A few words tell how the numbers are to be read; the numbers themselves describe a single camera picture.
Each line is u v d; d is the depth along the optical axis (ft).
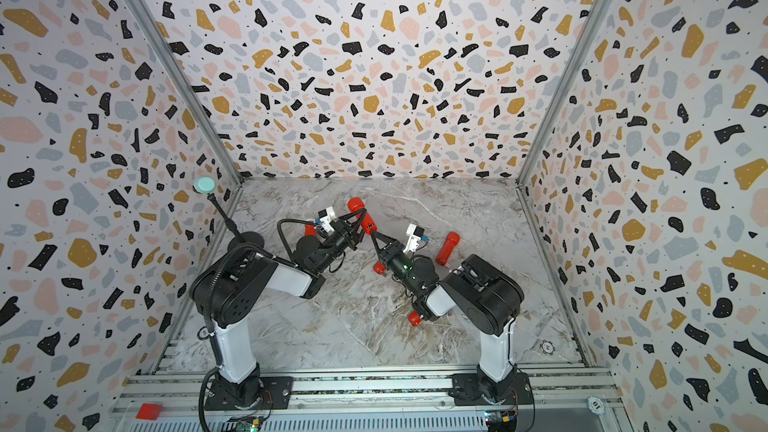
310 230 3.39
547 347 2.68
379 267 3.10
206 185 2.38
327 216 2.80
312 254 2.31
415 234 2.68
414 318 2.75
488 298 1.67
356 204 2.82
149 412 2.30
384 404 2.39
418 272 2.26
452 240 3.29
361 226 2.69
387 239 2.65
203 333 2.72
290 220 2.82
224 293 1.64
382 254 2.52
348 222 2.67
